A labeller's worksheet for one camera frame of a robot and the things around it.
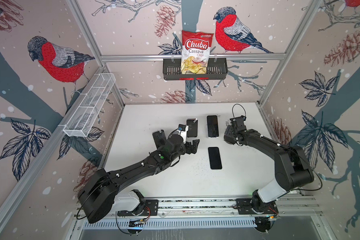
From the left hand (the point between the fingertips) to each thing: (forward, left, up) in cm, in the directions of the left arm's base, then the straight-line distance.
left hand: (193, 139), depth 78 cm
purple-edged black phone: (+13, -1, -7) cm, 15 cm away
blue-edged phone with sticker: (+3, +19, -4) cm, 20 cm away
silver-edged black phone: (+15, -14, -10) cm, 23 cm away
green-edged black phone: (-3, -14, -18) cm, 23 cm away
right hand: (+11, -26, -11) cm, 31 cm away
